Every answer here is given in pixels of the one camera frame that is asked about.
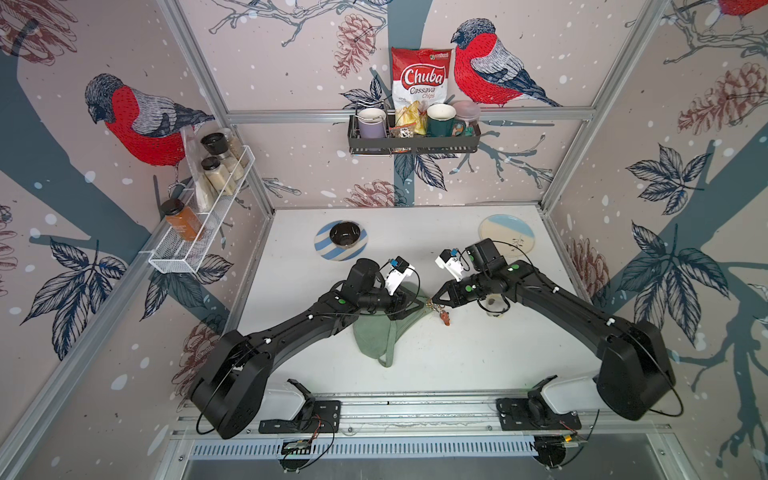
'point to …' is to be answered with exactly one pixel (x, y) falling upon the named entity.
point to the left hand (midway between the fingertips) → (422, 296)
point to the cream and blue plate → (509, 229)
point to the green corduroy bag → (376, 334)
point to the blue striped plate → (329, 250)
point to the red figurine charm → (445, 318)
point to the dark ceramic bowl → (345, 234)
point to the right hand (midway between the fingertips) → (435, 296)
